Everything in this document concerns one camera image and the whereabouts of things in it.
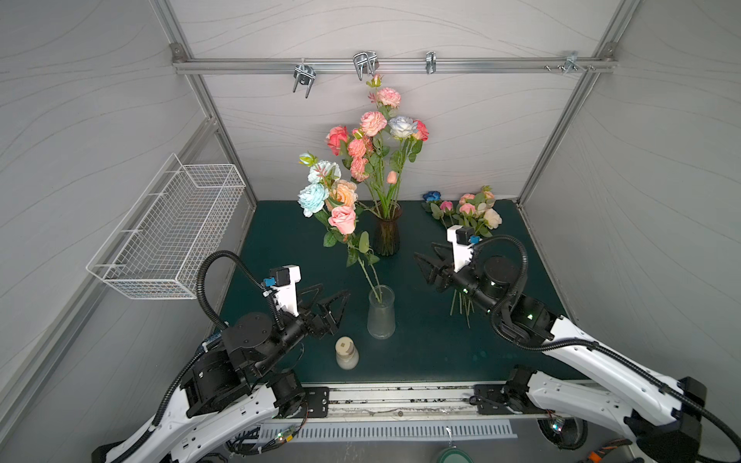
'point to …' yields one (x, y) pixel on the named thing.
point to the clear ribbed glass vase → (381, 322)
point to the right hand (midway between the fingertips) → (430, 241)
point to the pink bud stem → (392, 177)
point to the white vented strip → (276, 432)
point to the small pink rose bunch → (475, 210)
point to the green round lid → (454, 454)
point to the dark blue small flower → (432, 196)
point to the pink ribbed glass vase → (387, 232)
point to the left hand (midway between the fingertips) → (341, 286)
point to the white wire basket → (161, 246)
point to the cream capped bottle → (346, 353)
